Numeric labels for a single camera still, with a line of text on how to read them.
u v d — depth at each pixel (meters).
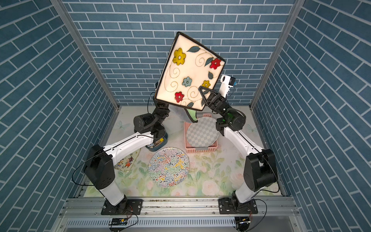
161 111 0.55
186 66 0.45
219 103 0.52
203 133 0.99
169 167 0.87
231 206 0.74
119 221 0.72
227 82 0.53
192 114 0.54
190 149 0.89
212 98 0.54
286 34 0.80
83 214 0.74
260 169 0.45
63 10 0.71
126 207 0.68
